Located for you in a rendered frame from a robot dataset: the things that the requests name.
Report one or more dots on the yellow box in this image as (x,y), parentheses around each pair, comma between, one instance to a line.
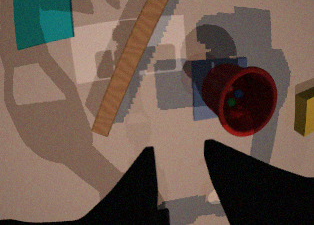
(304,112)

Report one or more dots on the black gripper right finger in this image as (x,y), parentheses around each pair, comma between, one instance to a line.
(254,193)

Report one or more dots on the brown wooden plank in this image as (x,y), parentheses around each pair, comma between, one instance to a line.
(127,65)

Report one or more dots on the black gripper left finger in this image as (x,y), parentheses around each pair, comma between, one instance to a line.
(132,201)

